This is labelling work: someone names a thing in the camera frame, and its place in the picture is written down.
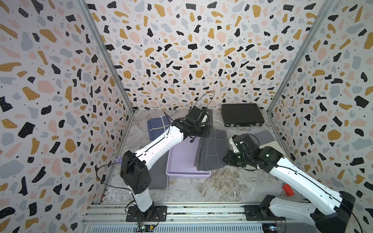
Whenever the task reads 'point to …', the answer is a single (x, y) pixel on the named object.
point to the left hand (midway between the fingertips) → (211, 131)
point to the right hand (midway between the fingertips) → (222, 160)
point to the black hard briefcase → (244, 116)
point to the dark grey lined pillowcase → (210, 122)
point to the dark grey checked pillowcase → (212, 150)
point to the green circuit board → (144, 228)
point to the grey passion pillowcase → (159, 179)
